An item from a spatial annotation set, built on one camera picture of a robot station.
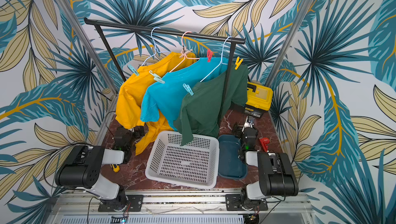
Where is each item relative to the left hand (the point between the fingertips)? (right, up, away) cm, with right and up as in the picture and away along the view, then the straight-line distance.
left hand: (134, 124), depth 93 cm
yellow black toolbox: (+76, +15, +2) cm, 77 cm away
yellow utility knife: (-6, -23, -10) cm, 26 cm away
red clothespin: (+46, +44, +5) cm, 63 cm away
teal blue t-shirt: (+23, +15, -20) cm, 34 cm away
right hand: (+67, 0, -1) cm, 67 cm away
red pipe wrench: (+79, -11, 0) cm, 79 cm away
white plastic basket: (+37, -21, -7) cm, 43 cm away
